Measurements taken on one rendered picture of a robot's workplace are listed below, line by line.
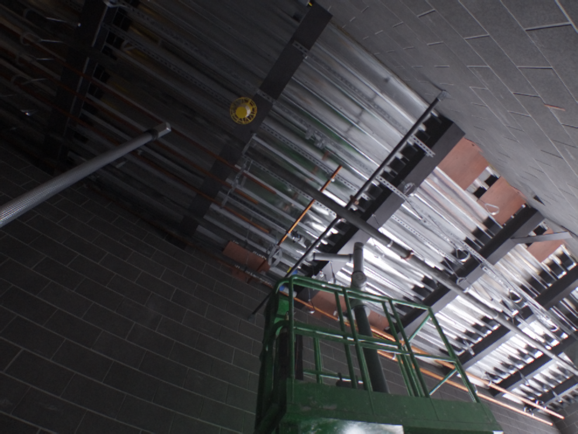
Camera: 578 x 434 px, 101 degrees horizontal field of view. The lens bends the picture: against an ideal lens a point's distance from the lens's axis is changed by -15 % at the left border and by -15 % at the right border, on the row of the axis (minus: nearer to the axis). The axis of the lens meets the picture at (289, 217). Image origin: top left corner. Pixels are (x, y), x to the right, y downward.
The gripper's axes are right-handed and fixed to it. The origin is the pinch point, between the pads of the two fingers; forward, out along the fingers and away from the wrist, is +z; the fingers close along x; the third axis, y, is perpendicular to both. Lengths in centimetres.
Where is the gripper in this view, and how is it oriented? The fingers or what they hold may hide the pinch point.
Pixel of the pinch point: (287, 233)
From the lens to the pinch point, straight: 328.8
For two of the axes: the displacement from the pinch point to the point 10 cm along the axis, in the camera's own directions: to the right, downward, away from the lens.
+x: 2.2, 5.8, -7.9
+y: 5.7, -7.3, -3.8
